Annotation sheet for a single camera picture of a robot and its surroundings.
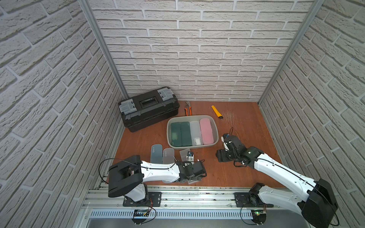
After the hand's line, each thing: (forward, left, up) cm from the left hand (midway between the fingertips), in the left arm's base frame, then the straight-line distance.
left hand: (196, 172), depth 82 cm
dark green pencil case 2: (+26, +6, 0) cm, 27 cm away
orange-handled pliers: (+56, +4, 0) cm, 56 cm away
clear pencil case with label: (+11, +18, -1) cm, 21 cm away
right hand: (+9, -16, +7) cm, 20 cm away
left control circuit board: (-19, +30, -5) cm, 36 cm away
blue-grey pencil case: (+12, +25, -2) cm, 28 cm away
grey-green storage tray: (+38, +10, +3) cm, 40 cm away
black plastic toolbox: (+37, +32, +14) cm, 51 cm away
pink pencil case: (+27, -8, +2) cm, 29 cm away
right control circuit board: (-22, -31, -1) cm, 38 cm away
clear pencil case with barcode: (+11, +8, 0) cm, 14 cm away
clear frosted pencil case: (+24, -1, 0) cm, 24 cm away
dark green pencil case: (+23, +13, +1) cm, 27 cm away
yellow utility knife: (+47, -20, 0) cm, 51 cm away
